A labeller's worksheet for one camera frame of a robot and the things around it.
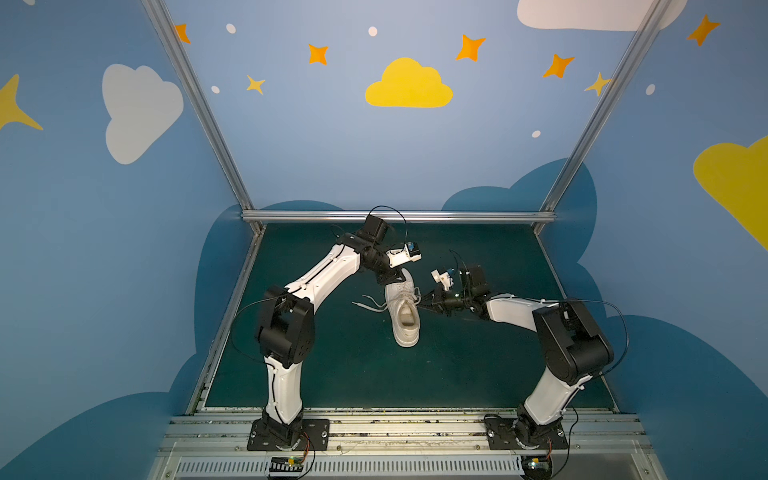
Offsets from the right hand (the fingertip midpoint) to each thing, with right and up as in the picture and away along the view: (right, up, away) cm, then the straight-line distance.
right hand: (417, 301), depth 89 cm
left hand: (-6, +10, +1) cm, 12 cm away
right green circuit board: (+28, -39, -16) cm, 51 cm away
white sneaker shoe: (-4, -3, +1) cm, 5 cm away
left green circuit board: (-34, -38, -16) cm, 54 cm away
